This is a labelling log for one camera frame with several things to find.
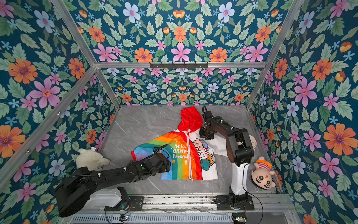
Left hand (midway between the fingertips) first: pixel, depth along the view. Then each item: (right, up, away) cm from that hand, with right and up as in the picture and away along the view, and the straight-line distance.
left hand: (169, 166), depth 86 cm
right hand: (+24, +18, +12) cm, 33 cm away
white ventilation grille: (-7, -24, -13) cm, 28 cm away
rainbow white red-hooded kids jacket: (+15, +4, +4) cm, 16 cm away
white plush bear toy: (-46, +6, -5) cm, 47 cm away
